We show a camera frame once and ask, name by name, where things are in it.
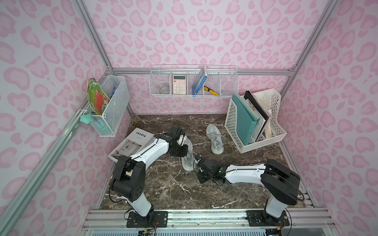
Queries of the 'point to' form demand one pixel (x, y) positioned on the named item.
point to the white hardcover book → (136, 140)
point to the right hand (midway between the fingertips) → (197, 173)
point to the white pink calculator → (179, 84)
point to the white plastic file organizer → (272, 131)
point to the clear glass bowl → (164, 90)
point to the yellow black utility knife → (211, 91)
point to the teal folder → (246, 120)
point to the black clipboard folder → (253, 100)
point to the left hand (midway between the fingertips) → (185, 151)
